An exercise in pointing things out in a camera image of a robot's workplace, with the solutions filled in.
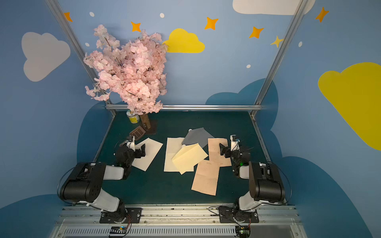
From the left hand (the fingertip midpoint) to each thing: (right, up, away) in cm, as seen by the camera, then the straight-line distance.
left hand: (136, 142), depth 94 cm
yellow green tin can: (-8, +17, +17) cm, 25 cm away
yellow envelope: (+33, -10, +3) cm, 35 cm away
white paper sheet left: (+8, -5, +7) cm, 12 cm away
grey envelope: (+40, +4, +12) cm, 42 cm away
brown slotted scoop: (-4, +6, +14) cm, 15 cm away
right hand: (+60, +1, 0) cm, 60 cm away
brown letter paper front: (+45, -20, -5) cm, 50 cm away
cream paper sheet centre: (+23, -2, +11) cm, 25 cm away
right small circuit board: (+62, -42, -21) cm, 78 cm away
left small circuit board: (-1, -42, -21) cm, 47 cm away
